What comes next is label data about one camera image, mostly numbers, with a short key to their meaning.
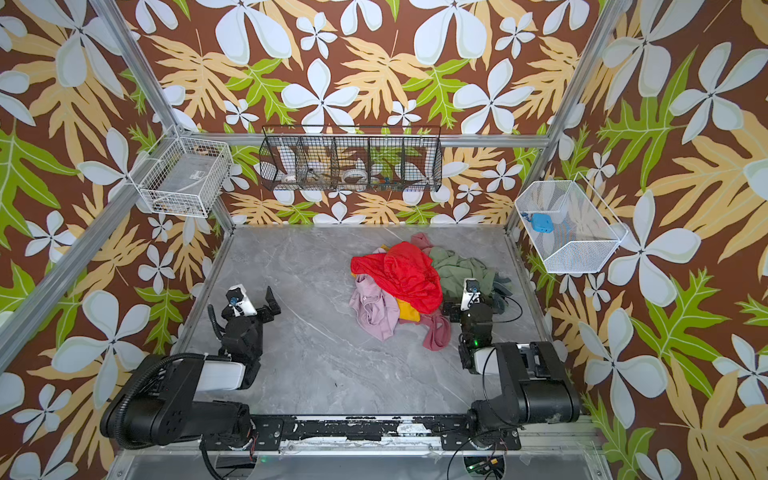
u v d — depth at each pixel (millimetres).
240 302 733
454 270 956
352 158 975
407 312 908
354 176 987
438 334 903
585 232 785
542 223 857
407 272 880
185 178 853
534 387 453
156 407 426
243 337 665
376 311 915
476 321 689
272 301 815
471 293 774
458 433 735
